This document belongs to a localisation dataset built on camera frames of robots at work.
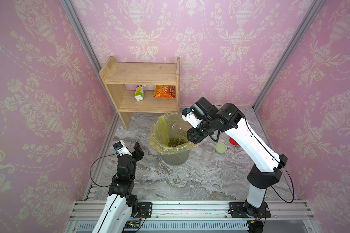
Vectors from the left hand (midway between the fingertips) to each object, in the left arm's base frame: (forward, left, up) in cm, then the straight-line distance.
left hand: (135, 145), depth 79 cm
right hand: (-2, -30, +13) cm, 33 cm away
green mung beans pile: (+11, -22, -13) cm, 28 cm away
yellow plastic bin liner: (+11, -17, +4) cm, 21 cm away
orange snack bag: (+35, -15, +9) cm, 39 cm away
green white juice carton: (+34, +2, +9) cm, 36 cm away
